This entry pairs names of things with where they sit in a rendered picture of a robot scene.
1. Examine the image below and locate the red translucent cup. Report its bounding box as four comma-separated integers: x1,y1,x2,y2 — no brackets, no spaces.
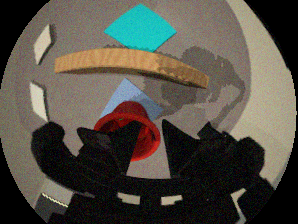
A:
93,100,160,161

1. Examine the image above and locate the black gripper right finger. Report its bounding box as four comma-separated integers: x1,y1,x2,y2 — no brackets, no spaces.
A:
161,120,227,179

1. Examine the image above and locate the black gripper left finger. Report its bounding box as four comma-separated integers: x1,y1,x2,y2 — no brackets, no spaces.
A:
77,120,141,175

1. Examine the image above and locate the tan wooden bar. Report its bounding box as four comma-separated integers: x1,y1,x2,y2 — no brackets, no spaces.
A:
55,48,210,89

